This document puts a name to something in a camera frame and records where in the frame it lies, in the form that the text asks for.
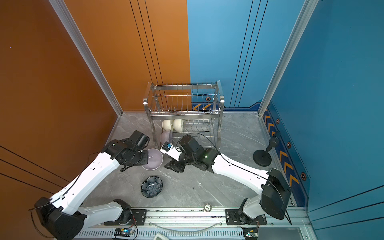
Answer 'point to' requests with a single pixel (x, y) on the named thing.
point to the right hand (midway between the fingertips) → (169, 160)
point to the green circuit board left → (124, 232)
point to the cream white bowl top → (166, 124)
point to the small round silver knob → (207, 207)
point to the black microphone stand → (263, 158)
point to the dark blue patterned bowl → (151, 187)
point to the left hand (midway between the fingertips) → (145, 157)
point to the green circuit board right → (250, 233)
